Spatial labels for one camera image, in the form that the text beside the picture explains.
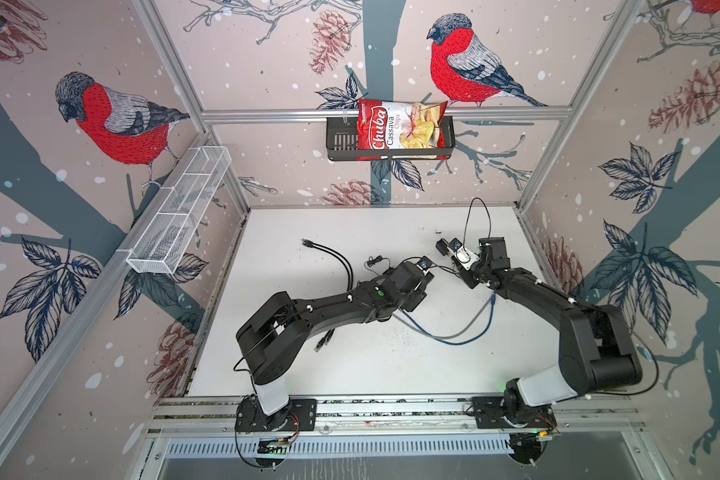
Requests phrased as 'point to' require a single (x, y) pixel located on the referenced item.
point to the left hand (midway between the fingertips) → (414, 284)
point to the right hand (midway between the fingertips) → (464, 265)
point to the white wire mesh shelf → (162, 237)
